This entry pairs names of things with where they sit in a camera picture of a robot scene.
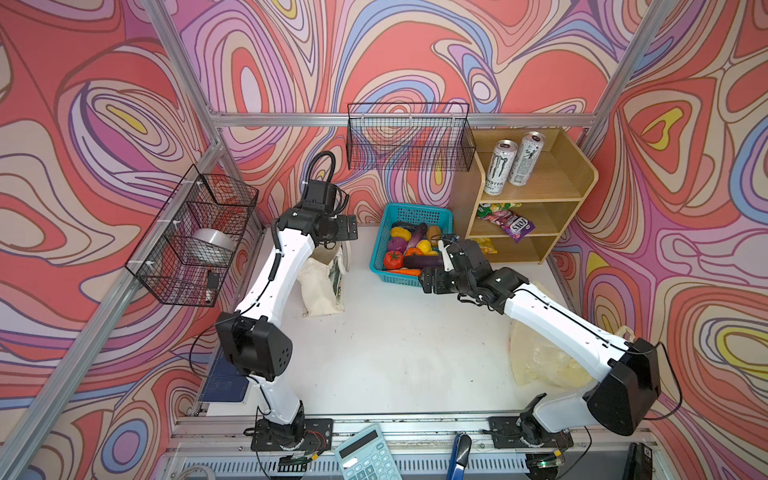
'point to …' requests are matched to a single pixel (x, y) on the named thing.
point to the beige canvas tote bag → (321, 282)
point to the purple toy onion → (397, 244)
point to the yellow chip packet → (486, 244)
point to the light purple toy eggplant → (417, 235)
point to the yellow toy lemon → (424, 245)
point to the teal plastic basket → (429, 214)
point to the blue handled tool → (461, 445)
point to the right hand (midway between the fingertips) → (434, 283)
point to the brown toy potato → (433, 234)
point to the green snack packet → (487, 209)
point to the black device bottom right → (639, 462)
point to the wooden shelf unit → (527, 184)
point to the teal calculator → (367, 457)
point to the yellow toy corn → (402, 233)
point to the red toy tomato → (393, 260)
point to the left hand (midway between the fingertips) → (341, 226)
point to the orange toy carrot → (406, 271)
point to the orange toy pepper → (413, 251)
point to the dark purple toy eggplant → (422, 261)
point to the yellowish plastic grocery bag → (539, 360)
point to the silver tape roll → (215, 237)
